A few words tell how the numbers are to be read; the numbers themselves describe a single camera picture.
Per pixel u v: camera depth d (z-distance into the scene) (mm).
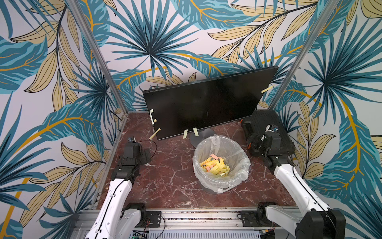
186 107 1044
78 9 684
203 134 1027
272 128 703
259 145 737
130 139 666
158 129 748
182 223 731
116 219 437
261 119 1074
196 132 878
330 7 686
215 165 856
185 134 858
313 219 386
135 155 593
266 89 765
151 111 628
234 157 749
